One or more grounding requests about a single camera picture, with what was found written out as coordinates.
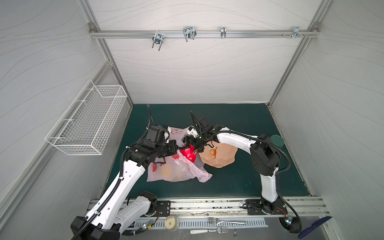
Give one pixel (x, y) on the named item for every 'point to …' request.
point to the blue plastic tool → (314, 225)
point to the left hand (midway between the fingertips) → (181, 144)
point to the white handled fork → (220, 230)
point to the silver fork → (218, 221)
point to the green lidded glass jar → (277, 140)
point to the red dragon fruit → (190, 153)
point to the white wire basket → (85, 127)
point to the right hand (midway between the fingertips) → (185, 146)
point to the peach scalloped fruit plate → (220, 155)
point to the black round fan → (291, 224)
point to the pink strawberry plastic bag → (175, 167)
